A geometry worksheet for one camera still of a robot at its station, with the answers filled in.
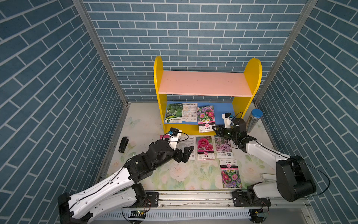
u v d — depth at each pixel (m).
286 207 0.72
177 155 0.59
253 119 0.89
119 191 0.47
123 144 0.92
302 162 0.45
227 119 0.80
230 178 0.81
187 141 0.96
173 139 0.57
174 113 0.94
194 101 1.24
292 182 0.43
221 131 0.78
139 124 1.06
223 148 0.94
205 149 0.93
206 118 0.89
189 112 0.96
